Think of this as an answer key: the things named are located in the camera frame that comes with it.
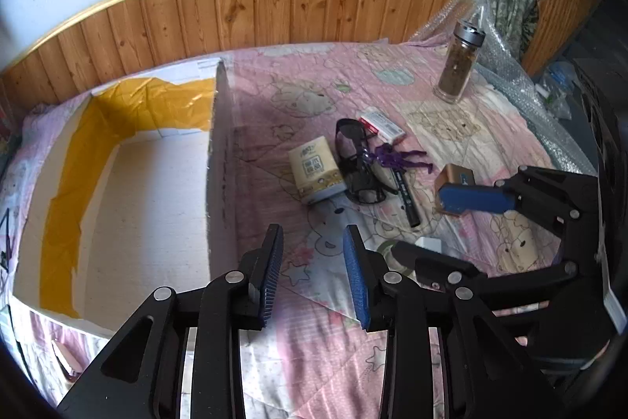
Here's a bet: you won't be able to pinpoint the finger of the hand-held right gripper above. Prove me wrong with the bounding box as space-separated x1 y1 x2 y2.
391 240 590 308
438 165 599 255

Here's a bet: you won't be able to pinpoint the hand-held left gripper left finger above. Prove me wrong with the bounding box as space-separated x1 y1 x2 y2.
58 223 284 419

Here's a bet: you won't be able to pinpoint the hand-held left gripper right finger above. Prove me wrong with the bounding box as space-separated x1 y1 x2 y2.
342 225 570 419

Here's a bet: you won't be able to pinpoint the small gold box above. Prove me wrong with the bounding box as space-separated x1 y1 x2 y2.
434 163 474 216

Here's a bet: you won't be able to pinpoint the black marker pen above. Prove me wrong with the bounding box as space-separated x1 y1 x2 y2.
390 168 421 228

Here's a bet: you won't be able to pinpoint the purple toy figure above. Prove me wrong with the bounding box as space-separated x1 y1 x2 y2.
363 143 435 174

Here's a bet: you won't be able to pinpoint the yellow white tissue pack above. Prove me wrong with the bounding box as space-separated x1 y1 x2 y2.
287 137 347 206

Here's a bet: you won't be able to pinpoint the red white staple box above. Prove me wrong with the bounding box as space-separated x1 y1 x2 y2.
357 109 406 143

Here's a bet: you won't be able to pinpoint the black glasses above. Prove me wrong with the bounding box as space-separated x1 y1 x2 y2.
335 119 399 206

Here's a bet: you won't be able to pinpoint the white cardboard box yellow tape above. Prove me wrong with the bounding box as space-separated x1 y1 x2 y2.
12 60 241 336

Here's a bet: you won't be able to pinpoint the clear bubble wrap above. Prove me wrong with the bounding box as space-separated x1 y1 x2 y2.
407 0 599 174

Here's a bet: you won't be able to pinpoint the glass jar with metal lid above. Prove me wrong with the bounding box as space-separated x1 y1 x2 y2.
434 20 486 104

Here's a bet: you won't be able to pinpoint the clear plastic bag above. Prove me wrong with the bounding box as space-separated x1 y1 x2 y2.
537 60 580 120

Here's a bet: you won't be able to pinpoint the dark slatted panel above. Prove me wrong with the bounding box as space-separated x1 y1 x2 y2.
554 0 628 86

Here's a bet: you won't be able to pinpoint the pink printed blanket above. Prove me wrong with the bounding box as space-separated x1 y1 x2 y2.
0 40 604 419

